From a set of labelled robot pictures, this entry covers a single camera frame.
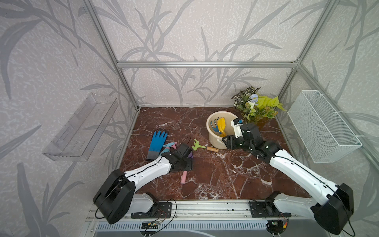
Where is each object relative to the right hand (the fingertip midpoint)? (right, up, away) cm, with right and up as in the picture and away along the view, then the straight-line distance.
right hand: (225, 137), depth 78 cm
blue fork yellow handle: (-3, +4, +16) cm, 17 cm away
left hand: (-20, -18, +7) cm, 27 cm away
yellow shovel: (+1, +6, +18) cm, 19 cm away
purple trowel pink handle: (-23, -22, +6) cm, 32 cm away
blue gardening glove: (-43, -8, +18) cm, 47 cm away
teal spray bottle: (-32, -7, +18) cm, 38 cm away
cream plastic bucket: (-5, -2, +4) cm, 7 cm away
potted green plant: (+20, +16, +11) cm, 28 cm away
